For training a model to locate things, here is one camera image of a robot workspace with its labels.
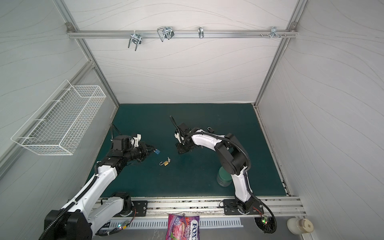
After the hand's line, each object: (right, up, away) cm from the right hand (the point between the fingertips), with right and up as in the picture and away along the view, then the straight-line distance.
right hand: (181, 147), depth 93 cm
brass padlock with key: (-9, -8, -4) cm, 13 cm away
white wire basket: (-55, +16, -25) cm, 62 cm away
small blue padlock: (-12, 0, -14) cm, 18 cm away
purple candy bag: (+2, -32, -26) cm, 41 cm away
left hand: (-12, +4, -13) cm, 18 cm away
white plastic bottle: (+53, -28, -30) cm, 67 cm away
